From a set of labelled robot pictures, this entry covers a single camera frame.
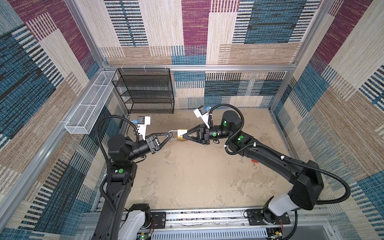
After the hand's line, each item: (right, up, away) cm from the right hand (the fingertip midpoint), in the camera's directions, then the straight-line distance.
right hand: (184, 139), depth 61 cm
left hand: (-5, +2, -1) cm, 5 cm away
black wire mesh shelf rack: (-31, +30, +48) cm, 65 cm away
